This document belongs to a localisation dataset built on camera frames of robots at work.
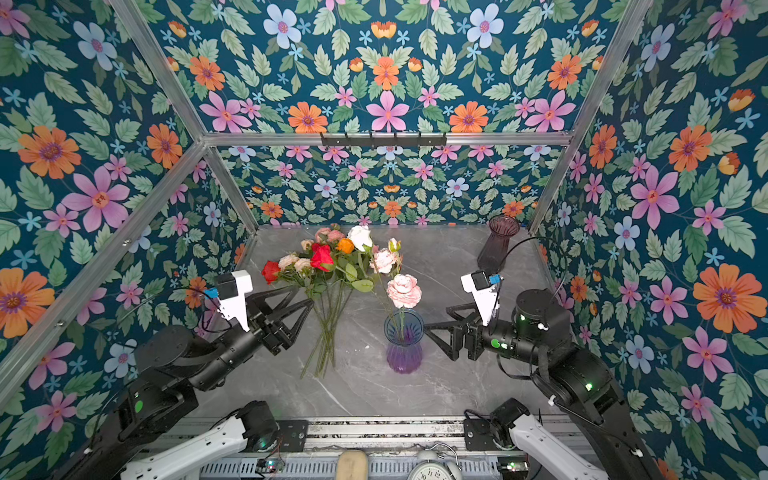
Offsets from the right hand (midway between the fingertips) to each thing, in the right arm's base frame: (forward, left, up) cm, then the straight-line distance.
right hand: (438, 317), depth 56 cm
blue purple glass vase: (0, +7, -20) cm, 22 cm away
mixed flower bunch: (+14, +19, -2) cm, 23 cm away
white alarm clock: (-20, -1, -34) cm, 39 cm away
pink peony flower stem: (+8, +7, -2) cm, 11 cm away
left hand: (0, +23, +8) cm, 25 cm away
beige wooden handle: (-20, +19, -31) cm, 42 cm away
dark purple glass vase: (+37, -23, -23) cm, 49 cm away
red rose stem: (+15, +25, 0) cm, 29 cm away
